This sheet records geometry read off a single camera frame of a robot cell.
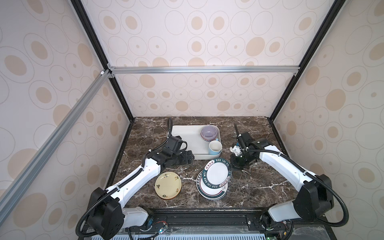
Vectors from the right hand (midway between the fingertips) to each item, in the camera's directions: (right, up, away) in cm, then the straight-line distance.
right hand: (229, 168), depth 80 cm
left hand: (-19, +6, -1) cm, 20 cm away
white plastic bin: (-21, +17, +29) cm, 40 cm away
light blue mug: (-5, +9, +15) cm, 18 cm away
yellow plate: (-34, -11, +5) cm, 36 cm away
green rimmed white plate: (-6, -4, +4) cm, 8 cm away
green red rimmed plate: (-11, -14, +1) cm, 18 cm away
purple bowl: (-9, +19, +24) cm, 31 cm away
